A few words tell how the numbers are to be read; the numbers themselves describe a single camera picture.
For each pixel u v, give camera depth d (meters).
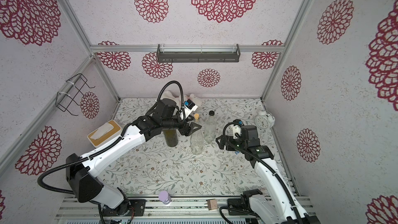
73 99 0.77
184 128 0.64
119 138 0.48
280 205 0.42
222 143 0.69
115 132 0.95
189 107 0.62
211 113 0.79
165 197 0.69
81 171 0.40
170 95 1.16
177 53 0.92
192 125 0.64
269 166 0.49
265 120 0.97
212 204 0.73
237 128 0.71
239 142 0.69
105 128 0.97
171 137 0.89
